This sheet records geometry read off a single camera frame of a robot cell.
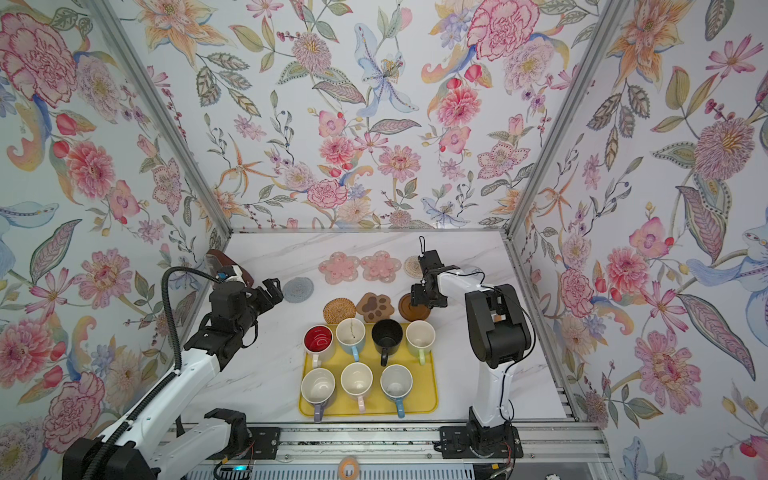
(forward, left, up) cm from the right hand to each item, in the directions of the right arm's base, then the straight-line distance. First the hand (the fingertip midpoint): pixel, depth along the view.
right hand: (424, 299), depth 101 cm
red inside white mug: (-17, +32, +2) cm, 37 cm away
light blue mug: (-15, +23, +3) cm, 28 cm away
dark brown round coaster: (-5, +5, 0) cm, 7 cm away
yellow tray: (-36, +32, +2) cm, 48 cm away
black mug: (-15, +12, +3) cm, 19 cm away
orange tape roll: (-47, +20, 0) cm, 51 cm away
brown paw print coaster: (-4, +17, +1) cm, 17 cm away
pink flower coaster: (+13, +31, 0) cm, 33 cm away
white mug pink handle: (-28, +20, +2) cm, 34 cm away
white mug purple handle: (-30, +30, +1) cm, 43 cm away
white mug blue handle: (-28, +9, +1) cm, 29 cm away
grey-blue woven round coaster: (+2, +43, +1) cm, 43 cm away
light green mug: (-16, +2, +4) cm, 17 cm away
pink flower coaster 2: (+14, +16, 0) cm, 21 cm away
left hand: (-10, +44, +19) cm, 48 cm away
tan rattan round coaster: (-5, +28, +1) cm, 29 cm away
